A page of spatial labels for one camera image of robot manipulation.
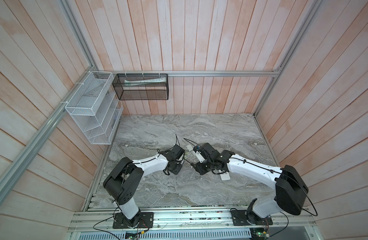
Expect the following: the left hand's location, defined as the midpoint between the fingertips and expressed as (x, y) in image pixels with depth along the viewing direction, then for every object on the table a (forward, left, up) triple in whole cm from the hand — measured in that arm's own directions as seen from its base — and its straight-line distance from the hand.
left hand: (174, 169), depth 91 cm
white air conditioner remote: (-4, -31, 0) cm, 31 cm away
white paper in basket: (+42, +26, +35) cm, 60 cm away
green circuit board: (-33, +19, -2) cm, 39 cm away
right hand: (-2, -14, +7) cm, 15 cm away
